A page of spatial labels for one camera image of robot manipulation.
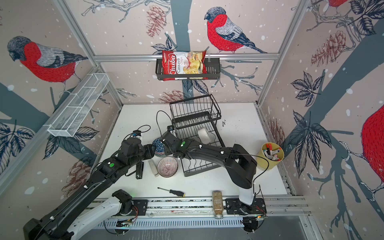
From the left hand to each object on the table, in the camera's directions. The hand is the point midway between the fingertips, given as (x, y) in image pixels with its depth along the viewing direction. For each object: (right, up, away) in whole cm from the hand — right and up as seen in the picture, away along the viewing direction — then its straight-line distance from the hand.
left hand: (153, 147), depth 76 cm
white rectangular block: (-2, -13, +7) cm, 15 cm away
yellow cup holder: (+66, -4, +6) cm, 67 cm away
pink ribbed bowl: (+6, -13, +9) cm, 17 cm away
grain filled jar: (+33, -24, -3) cm, 41 cm away
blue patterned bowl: (0, -3, +14) cm, 14 cm away
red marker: (+64, 0, +5) cm, 64 cm away
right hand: (+5, -3, +8) cm, 10 cm away
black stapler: (-10, -14, +7) cm, 19 cm away
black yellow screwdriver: (+12, -25, +2) cm, 27 cm away
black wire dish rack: (+17, +16, +33) cm, 41 cm away
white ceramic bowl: (+28, +4, +14) cm, 31 cm away
